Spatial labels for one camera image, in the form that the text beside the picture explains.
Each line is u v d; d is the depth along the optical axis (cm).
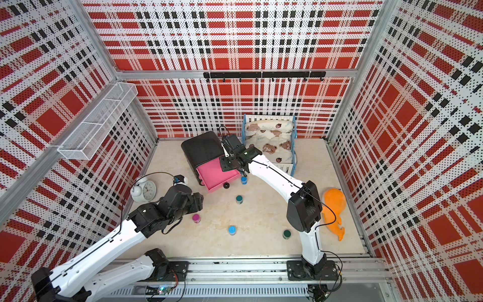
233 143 65
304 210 51
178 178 67
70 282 39
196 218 85
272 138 110
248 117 105
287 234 80
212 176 89
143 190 89
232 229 82
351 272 75
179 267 75
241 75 89
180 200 56
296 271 73
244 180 99
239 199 91
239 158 61
